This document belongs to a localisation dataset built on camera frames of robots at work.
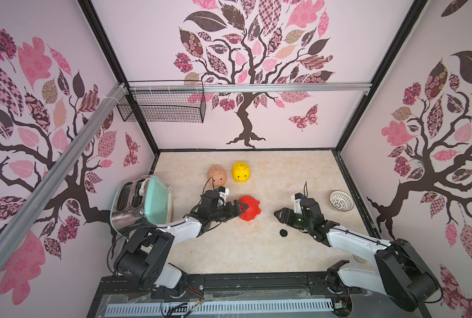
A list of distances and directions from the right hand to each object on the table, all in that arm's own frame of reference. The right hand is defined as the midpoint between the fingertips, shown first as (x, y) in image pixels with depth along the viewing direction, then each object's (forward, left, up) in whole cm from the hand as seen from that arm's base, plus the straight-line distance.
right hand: (278, 213), depth 87 cm
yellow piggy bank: (+23, +17, +2) cm, 29 cm away
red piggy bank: (+1, +11, +2) cm, 12 cm away
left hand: (0, +15, +2) cm, 15 cm away
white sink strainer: (+8, -33, -4) cm, 34 cm away
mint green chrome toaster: (-1, +56, +15) cm, 58 cm away
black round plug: (-6, -2, -6) cm, 9 cm away
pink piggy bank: (+20, +27, +3) cm, 34 cm away
